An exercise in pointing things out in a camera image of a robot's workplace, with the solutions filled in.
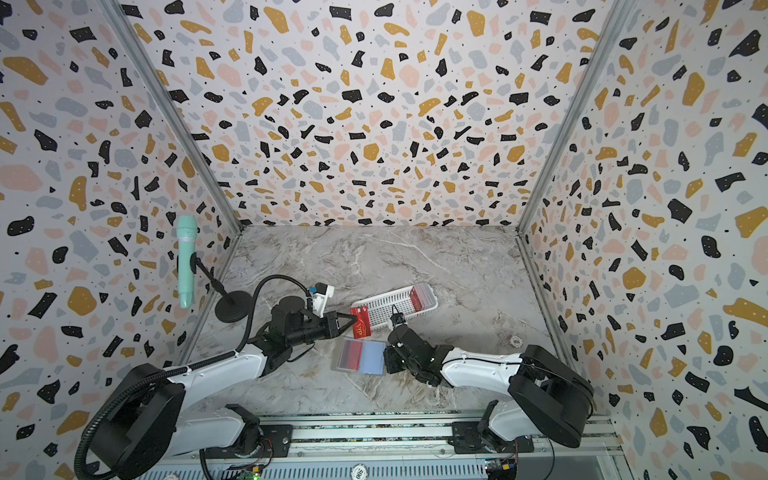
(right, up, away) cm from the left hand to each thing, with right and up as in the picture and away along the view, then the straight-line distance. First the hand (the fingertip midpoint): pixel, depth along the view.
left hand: (363, 319), depth 81 cm
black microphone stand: (-45, 0, +17) cm, 48 cm away
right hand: (+7, -11, +5) cm, 14 cm away
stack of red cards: (+15, +4, +16) cm, 23 cm away
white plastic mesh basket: (+3, 0, +19) cm, 20 cm away
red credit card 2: (-4, -12, +7) cm, 14 cm away
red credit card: (-1, -2, +2) cm, 3 cm away
